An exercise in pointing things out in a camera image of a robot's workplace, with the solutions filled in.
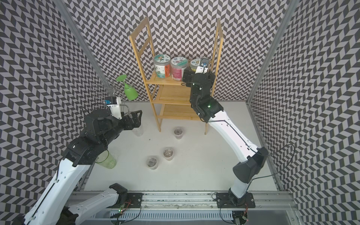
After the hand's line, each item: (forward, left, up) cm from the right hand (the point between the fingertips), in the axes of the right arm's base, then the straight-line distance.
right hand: (199, 71), depth 66 cm
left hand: (-17, +31, -11) cm, 37 cm away
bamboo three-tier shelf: (0, +16, -17) cm, 24 cm away
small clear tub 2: (-22, +18, -43) cm, 51 cm away
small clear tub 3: (-28, +27, -42) cm, 57 cm away
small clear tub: (-7, +12, -42) cm, 44 cm away
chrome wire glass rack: (+31, +70, -39) cm, 86 cm away
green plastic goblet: (+17, +46, -28) cm, 57 cm away
